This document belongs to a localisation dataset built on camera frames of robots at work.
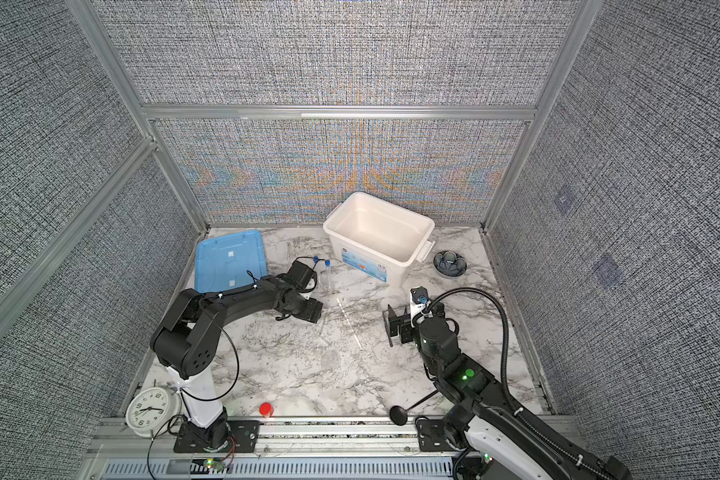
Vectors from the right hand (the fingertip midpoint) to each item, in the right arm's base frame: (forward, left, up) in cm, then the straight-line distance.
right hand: (408, 300), depth 76 cm
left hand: (+8, +29, -19) cm, 35 cm away
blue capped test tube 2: (+16, +26, -3) cm, 31 cm away
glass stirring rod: (+3, +16, -18) cm, 25 cm away
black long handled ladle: (-22, +3, -19) cm, 29 cm away
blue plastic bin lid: (+28, +61, -17) cm, 69 cm away
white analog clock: (-22, +65, -15) cm, 70 cm away
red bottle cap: (-21, +37, -18) cm, 46 cm away
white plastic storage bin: (+38, +7, -16) cm, 42 cm away
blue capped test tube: (+15, +23, -9) cm, 28 cm away
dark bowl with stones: (+26, -19, -17) cm, 36 cm away
